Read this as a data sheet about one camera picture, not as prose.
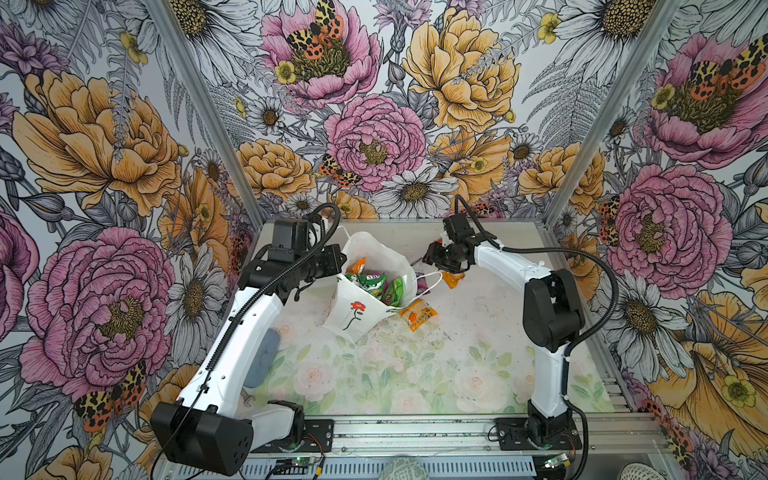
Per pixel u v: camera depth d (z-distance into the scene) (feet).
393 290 2.75
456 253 2.44
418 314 3.09
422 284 3.37
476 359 2.86
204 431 1.21
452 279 3.41
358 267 2.79
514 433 2.43
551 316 1.76
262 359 2.73
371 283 2.50
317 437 2.41
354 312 2.55
